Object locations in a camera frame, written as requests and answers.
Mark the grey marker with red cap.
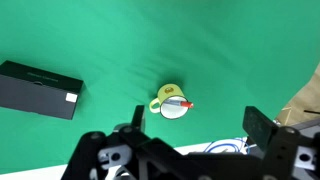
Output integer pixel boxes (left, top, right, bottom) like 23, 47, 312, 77
165, 98, 195, 109

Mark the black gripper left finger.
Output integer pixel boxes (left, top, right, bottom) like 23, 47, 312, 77
61, 104, 158, 180

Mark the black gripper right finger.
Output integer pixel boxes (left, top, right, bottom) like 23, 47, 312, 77
242, 105, 320, 180

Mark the black rectangular camera box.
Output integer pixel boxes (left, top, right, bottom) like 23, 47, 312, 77
0, 59, 85, 121

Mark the green table cloth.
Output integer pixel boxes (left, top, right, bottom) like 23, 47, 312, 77
0, 0, 320, 176

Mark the blue cable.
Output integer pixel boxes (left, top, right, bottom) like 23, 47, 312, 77
203, 137, 252, 155

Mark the yellow enamel mug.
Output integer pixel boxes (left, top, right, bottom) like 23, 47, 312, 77
148, 83, 192, 121

